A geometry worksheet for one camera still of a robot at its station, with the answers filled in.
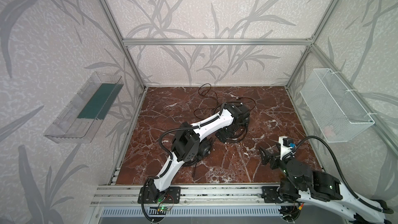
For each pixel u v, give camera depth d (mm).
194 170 825
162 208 707
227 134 767
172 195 734
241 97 1148
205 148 819
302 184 515
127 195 757
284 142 595
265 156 628
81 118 646
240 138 935
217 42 971
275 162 608
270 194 733
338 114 638
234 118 622
